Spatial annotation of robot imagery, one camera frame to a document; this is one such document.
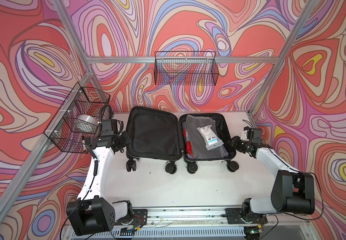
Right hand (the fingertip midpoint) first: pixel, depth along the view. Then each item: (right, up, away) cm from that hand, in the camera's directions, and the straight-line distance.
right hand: (229, 144), depth 91 cm
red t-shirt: (-25, -3, 0) cm, 25 cm away
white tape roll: (-77, +13, -21) cm, 80 cm away
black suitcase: (-44, +7, +7) cm, 45 cm away
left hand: (-58, +6, -11) cm, 60 cm away
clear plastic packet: (-12, +3, -2) cm, 13 cm away
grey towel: (-23, +13, +8) cm, 28 cm away
